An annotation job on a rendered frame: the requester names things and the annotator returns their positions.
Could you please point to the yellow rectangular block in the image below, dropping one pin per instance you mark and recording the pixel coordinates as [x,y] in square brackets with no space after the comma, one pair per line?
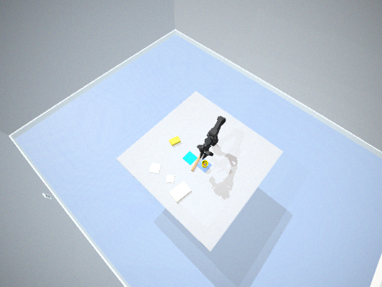
[174,140]

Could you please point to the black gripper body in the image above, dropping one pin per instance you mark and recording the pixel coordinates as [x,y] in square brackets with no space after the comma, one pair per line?
[207,151]

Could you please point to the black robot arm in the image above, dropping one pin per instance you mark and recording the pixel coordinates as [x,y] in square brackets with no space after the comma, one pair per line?
[212,136]

